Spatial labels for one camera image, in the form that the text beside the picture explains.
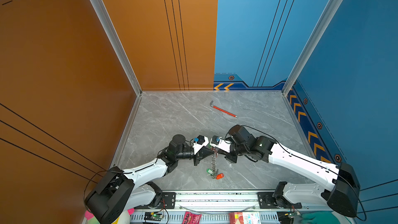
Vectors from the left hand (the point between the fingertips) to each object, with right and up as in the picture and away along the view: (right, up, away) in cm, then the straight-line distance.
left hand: (213, 151), depth 75 cm
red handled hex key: (+9, +19, +34) cm, 40 cm away
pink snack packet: (-10, -27, -7) cm, 30 cm away
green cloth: (+46, -26, -8) cm, 53 cm away
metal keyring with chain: (+1, -9, +10) cm, 13 cm away
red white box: (+13, -25, -10) cm, 30 cm away
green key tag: (-1, -12, +7) cm, 14 cm away
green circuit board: (-28, -28, -5) cm, 40 cm away
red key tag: (+4, -15, +5) cm, 16 cm away
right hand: (+2, +1, 0) cm, 3 cm away
